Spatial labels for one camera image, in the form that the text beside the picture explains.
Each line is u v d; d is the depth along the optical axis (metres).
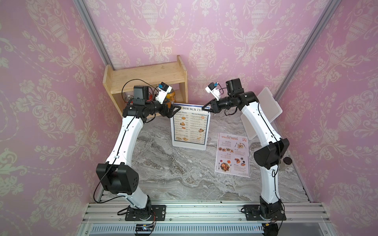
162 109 0.67
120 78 0.77
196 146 0.95
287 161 0.82
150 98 0.68
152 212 0.74
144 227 0.71
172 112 0.68
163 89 0.64
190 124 0.85
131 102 0.59
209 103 0.73
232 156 0.95
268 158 0.58
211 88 0.71
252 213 0.73
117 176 0.43
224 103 0.70
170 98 0.86
